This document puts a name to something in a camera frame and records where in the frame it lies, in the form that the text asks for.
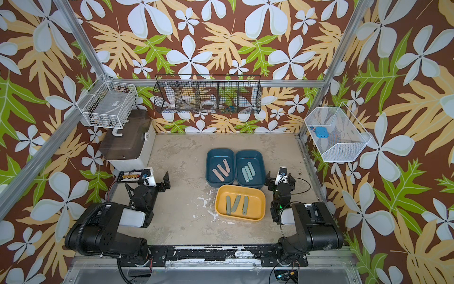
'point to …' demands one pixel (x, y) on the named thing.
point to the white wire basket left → (108, 103)
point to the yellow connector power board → (129, 177)
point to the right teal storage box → (256, 158)
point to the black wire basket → (234, 94)
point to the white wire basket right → (336, 134)
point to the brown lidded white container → (129, 148)
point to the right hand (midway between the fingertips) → (279, 172)
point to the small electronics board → (285, 274)
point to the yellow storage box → (256, 209)
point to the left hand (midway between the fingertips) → (158, 171)
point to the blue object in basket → (321, 132)
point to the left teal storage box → (215, 156)
